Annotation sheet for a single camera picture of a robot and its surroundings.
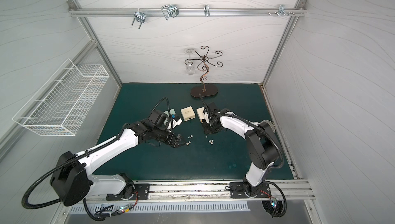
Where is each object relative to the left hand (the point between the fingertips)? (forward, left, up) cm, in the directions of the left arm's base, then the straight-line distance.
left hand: (181, 141), depth 77 cm
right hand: (+11, -13, -9) cm, 19 cm away
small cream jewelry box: (+25, -1, -10) cm, 27 cm away
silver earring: (+8, -3, -12) cm, 15 cm away
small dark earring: (+9, -13, -12) cm, 19 cm away
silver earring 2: (+6, -16, -13) cm, 21 cm away
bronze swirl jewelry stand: (+45, -5, -11) cm, 47 cm away
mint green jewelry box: (+24, +10, -9) cm, 28 cm away
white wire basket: (+8, +54, +19) cm, 57 cm away
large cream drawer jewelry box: (+23, -10, -9) cm, 26 cm away
